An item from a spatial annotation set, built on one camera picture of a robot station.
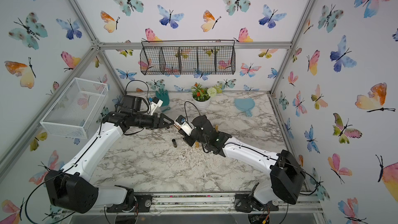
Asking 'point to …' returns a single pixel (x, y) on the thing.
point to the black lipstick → (174, 142)
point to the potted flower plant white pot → (201, 95)
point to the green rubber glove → (164, 96)
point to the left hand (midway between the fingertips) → (171, 122)
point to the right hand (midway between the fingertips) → (182, 127)
